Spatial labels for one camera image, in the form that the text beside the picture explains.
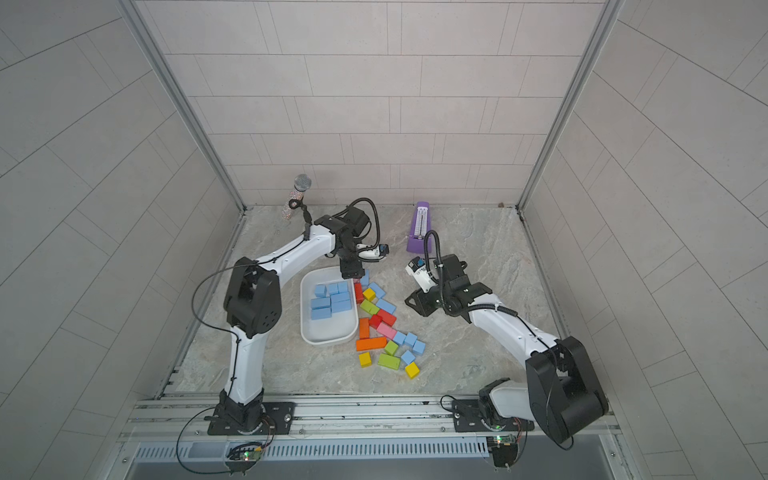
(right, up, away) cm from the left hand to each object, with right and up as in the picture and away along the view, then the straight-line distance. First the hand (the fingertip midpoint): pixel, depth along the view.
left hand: (362, 259), depth 95 cm
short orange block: (+2, -19, -11) cm, 22 cm away
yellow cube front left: (+3, -25, -17) cm, 30 cm away
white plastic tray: (-5, -19, -10) cm, 22 cm away
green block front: (+9, -26, -16) cm, 32 cm away
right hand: (+16, -10, -11) cm, 22 cm away
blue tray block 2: (-6, -14, -6) cm, 16 cm away
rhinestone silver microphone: (-16, +22, -11) cm, 30 cm away
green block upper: (+3, -14, -6) cm, 15 cm away
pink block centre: (+8, -19, -11) cm, 24 cm away
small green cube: (+10, -23, -15) cm, 29 cm away
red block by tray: (0, -9, -6) cm, 11 cm away
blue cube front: (+15, -25, -16) cm, 33 cm away
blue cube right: (+18, -23, -15) cm, 32 cm away
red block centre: (+7, -16, -8) cm, 20 cm away
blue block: (-11, -16, -7) cm, 20 cm away
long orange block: (+4, -22, -13) cm, 26 cm away
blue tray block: (-12, -13, -5) cm, 18 cm away
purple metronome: (+19, +11, 0) cm, 22 cm away
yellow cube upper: (+3, -10, -5) cm, 12 cm away
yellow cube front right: (+16, -27, -18) cm, 36 cm away
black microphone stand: (-19, +18, -3) cm, 26 cm away
